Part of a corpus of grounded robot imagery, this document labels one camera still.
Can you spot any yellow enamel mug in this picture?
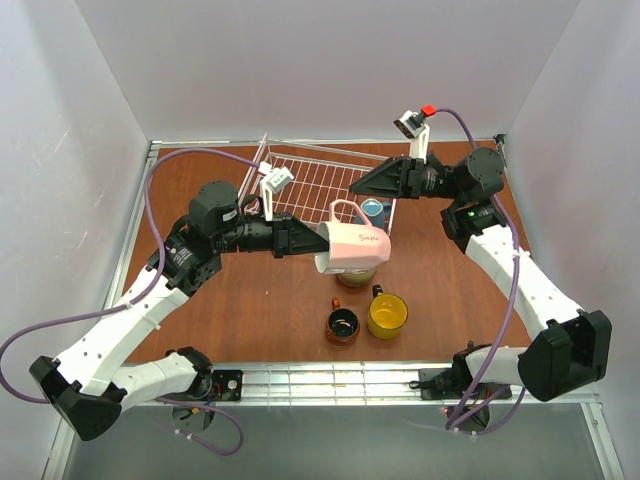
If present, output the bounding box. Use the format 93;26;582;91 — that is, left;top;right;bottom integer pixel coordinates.
367;285;409;340

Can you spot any dark brown glazed mug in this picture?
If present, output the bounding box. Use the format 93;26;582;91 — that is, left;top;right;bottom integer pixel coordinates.
325;298;360;345

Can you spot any white wire dish rack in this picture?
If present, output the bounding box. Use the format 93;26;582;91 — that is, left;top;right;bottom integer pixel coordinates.
254;135;409;227

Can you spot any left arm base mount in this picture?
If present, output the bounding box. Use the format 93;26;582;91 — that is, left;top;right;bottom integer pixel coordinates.
167;369;244;433

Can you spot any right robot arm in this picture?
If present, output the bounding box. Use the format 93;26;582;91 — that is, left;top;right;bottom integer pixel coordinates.
349;147;612;402

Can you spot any beige round mug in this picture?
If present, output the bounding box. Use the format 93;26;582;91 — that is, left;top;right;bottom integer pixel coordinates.
337;268;377;288

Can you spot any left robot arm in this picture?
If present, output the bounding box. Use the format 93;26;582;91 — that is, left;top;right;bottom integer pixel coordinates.
29;181;329;441

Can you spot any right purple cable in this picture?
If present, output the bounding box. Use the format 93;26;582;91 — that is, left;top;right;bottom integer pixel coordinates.
434;107;526;436

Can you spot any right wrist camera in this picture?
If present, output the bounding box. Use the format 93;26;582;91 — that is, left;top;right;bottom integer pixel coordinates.
393;105;436;160

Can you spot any blue floral mug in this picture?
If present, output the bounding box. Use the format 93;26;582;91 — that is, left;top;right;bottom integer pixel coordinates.
360;198;392;229

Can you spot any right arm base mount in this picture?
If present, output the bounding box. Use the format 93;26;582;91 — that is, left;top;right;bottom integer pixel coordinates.
409;368;490;431

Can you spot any aluminium front rail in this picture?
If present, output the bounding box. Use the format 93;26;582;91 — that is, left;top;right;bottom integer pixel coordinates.
119;362;599;407

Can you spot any white mug pink handle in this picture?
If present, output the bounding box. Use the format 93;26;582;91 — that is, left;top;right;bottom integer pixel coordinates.
314;199;391;274

